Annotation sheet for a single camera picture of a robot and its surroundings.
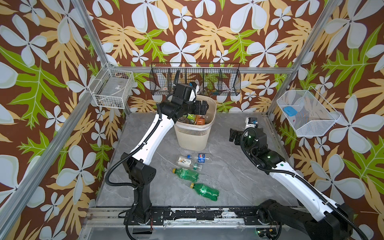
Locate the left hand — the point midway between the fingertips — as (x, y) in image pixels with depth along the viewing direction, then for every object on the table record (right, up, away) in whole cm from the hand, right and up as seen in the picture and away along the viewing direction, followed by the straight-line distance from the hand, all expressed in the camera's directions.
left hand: (201, 103), depth 75 cm
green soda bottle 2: (+2, -46, +2) cm, 46 cm away
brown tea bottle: (0, -8, +5) cm, 10 cm away
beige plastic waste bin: (-3, -18, +9) cm, 21 cm away
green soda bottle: (-8, -41, +13) cm, 44 cm away
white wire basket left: (-52, +11, +12) cm, 54 cm away
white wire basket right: (+61, -4, +8) cm, 61 cm away
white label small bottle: (-8, -33, +14) cm, 37 cm away
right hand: (+19, -13, +2) cm, 23 cm away
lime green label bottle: (-5, -6, +10) cm, 13 cm away
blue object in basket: (+53, -3, +12) cm, 54 cm away
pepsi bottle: (+1, -31, +16) cm, 35 cm away
